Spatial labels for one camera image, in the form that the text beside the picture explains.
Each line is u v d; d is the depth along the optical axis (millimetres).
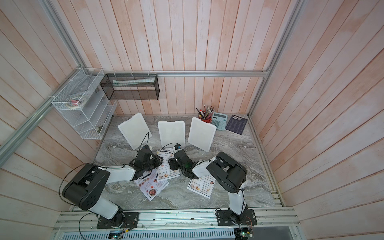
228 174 499
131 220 730
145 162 744
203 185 848
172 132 1137
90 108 812
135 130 900
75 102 742
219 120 1144
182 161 737
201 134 905
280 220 741
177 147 840
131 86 983
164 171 902
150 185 842
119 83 900
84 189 452
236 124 1137
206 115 1040
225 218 729
